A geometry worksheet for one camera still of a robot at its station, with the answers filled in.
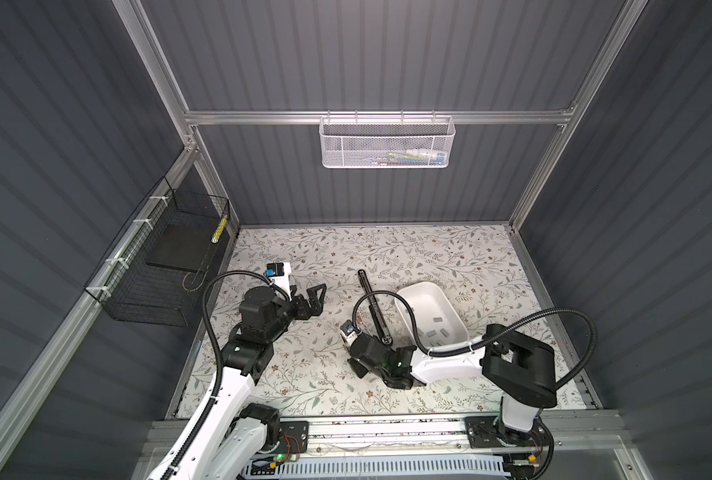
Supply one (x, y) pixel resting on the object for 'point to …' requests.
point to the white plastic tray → (438, 323)
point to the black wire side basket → (158, 270)
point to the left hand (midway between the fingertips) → (310, 286)
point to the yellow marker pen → (219, 230)
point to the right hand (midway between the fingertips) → (352, 350)
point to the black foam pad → (186, 247)
